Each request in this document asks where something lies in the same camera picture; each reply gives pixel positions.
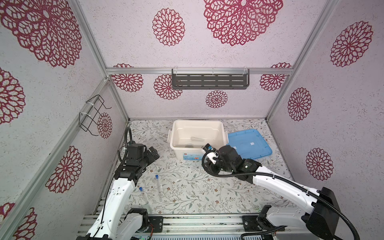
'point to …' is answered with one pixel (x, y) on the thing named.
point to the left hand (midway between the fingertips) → (150, 157)
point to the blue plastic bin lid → (250, 144)
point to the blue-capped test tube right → (159, 188)
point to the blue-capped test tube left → (146, 200)
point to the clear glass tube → (194, 138)
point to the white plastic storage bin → (188, 137)
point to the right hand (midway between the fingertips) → (205, 159)
